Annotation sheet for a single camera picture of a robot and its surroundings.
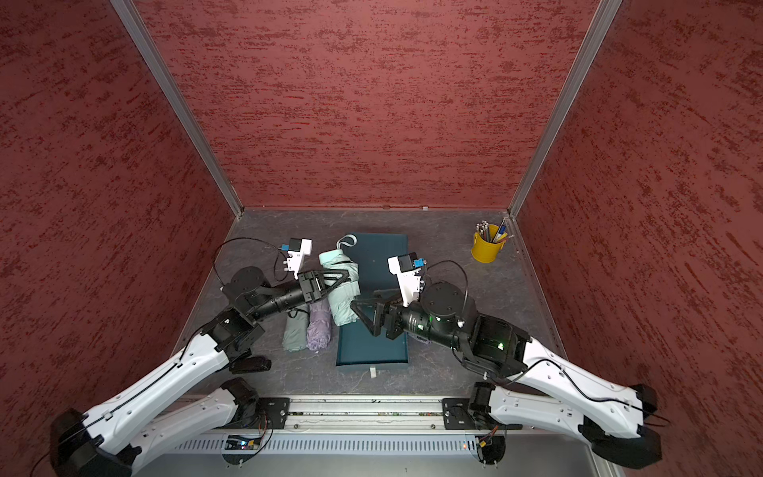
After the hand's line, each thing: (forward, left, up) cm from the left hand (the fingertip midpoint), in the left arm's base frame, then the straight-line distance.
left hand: (347, 283), depth 63 cm
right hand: (-7, -4, +1) cm, 8 cm away
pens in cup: (+34, -45, -22) cm, 60 cm away
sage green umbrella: (-3, 0, +2) cm, 3 cm away
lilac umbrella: (+2, +11, -27) cm, 29 cm away
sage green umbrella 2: (+1, +18, -29) cm, 34 cm away
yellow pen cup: (+30, -43, -28) cm, 60 cm away
